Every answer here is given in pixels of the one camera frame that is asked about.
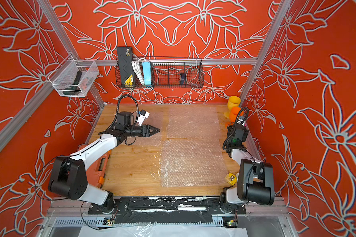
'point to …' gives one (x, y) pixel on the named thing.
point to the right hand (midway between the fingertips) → (237, 125)
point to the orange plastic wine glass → (233, 114)
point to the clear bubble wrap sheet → (196, 122)
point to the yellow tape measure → (230, 178)
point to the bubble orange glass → (192, 163)
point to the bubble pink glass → (155, 118)
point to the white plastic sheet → (151, 230)
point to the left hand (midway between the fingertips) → (157, 130)
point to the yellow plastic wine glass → (233, 101)
